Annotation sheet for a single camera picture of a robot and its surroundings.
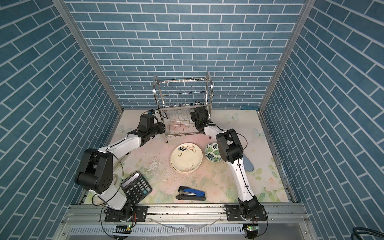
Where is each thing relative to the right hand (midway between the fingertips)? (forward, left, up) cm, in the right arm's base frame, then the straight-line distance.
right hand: (198, 109), depth 108 cm
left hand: (-20, +20, +4) cm, 28 cm away
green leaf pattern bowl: (-32, -11, -6) cm, 34 cm away
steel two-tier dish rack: (+6, +16, +2) cm, 17 cm away
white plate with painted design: (-35, +5, -9) cm, 37 cm away
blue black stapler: (-55, +2, -10) cm, 56 cm away
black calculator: (-55, +30, -8) cm, 63 cm away
